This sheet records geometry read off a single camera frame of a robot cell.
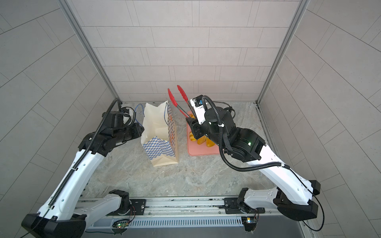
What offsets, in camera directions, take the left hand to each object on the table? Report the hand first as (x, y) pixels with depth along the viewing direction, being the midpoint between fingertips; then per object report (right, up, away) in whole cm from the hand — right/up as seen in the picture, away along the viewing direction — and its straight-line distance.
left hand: (148, 126), depth 71 cm
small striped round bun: (+20, -9, +22) cm, 31 cm away
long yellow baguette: (+26, -10, +20) cm, 34 cm away
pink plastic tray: (+22, -16, +19) cm, 34 cm away
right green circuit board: (+49, -44, -2) cm, 66 cm away
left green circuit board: (-9, -42, -7) cm, 44 cm away
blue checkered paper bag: (+2, -6, +10) cm, 12 cm away
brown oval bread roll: (+31, -11, +15) cm, 36 cm away
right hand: (+21, +5, -15) cm, 26 cm away
